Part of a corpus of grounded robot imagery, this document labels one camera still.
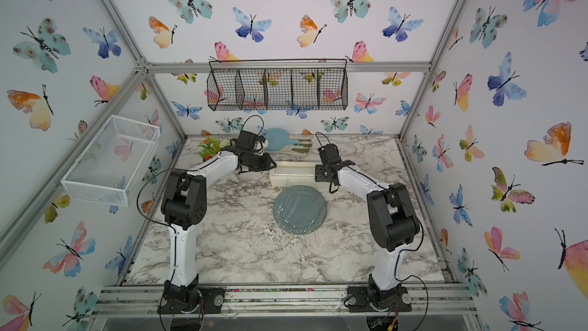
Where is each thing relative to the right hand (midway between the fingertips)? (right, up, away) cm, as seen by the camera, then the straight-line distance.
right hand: (330, 171), depth 97 cm
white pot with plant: (-49, +10, -3) cm, 50 cm away
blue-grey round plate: (-13, -15, -6) cm, 20 cm away
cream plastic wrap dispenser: (-19, -1, +2) cm, 19 cm away
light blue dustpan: (-26, +16, +27) cm, 40 cm away
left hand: (-24, +3, +4) cm, 24 cm away
